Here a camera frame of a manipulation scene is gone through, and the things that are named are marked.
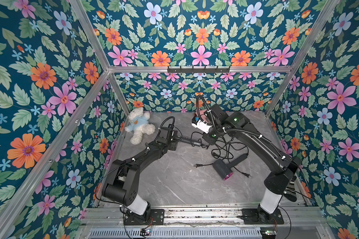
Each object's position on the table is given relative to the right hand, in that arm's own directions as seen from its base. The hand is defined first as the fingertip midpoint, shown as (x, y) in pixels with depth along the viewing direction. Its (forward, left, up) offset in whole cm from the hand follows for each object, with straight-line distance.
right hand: (208, 132), depth 75 cm
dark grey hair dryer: (+4, +10, -13) cm, 17 cm away
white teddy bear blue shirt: (+20, +47, -18) cm, 54 cm away
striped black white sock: (-21, -47, -27) cm, 58 cm away
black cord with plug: (-6, +5, -25) cm, 27 cm away
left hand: (+7, +22, -16) cm, 28 cm away
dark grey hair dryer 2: (-10, -10, -22) cm, 26 cm away
